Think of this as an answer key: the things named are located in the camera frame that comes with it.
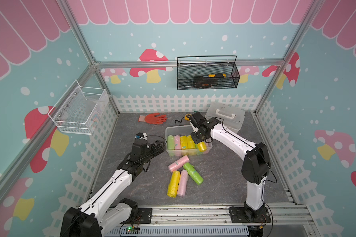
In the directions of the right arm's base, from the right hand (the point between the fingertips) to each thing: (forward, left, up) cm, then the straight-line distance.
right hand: (197, 137), depth 90 cm
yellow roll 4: (-25, +15, -10) cm, 30 cm away
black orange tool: (+22, -3, +23) cm, 32 cm away
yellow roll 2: (-2, +4, -4) cm, 6 cm away
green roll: (+2, +17, -8) cm, 19 cm away
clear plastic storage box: (+17, +10, -14) cm, 24 cm away
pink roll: (+2, +13, -7) cm, 15 cm away
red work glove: (+27, +32, -12) cm, 43 cm away
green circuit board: (-45, +35, -15) cm, 59 cm away
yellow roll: (+2, +8, -8) cm, 12 cm away
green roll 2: (-18, +4, -9) cm, 21 cm away
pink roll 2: (-12, +11, -9) cm, 19 cm away
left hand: (-9, +22, +3) cm, 24 cm away
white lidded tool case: (+17, -25, -1) cm, 30 cm away
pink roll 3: (-22, +9, -9) cm, 26 cm away
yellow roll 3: (-7, -2, +1) cm, 7 cm away
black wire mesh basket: (+36, +4, +21) cm, 42 cm away
